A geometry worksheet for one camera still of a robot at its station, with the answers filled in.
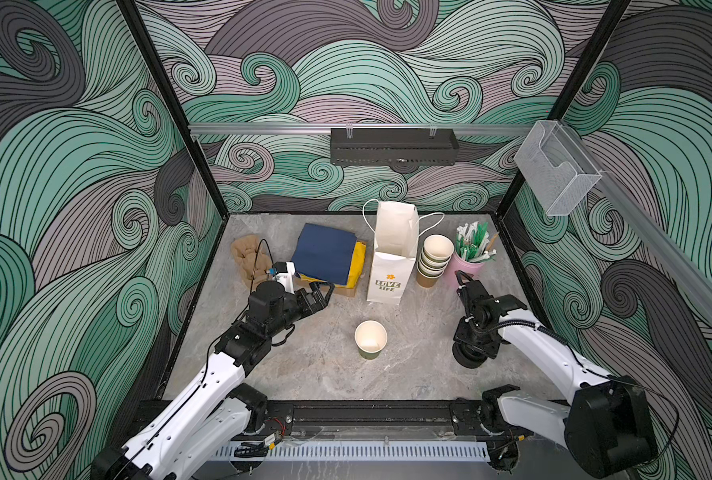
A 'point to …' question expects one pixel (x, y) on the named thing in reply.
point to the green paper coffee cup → (370, 338)
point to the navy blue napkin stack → (324, 253)
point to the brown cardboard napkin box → (337, 291)
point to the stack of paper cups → (433, 260)
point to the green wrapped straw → (478, 234)
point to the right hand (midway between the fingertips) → (468, 343)
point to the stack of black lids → (470, 356)
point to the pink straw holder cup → (456, 263)
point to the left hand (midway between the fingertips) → (326, 288)
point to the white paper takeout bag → (396, 246)
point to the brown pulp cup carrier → (252, 259)
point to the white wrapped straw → (462, 230)
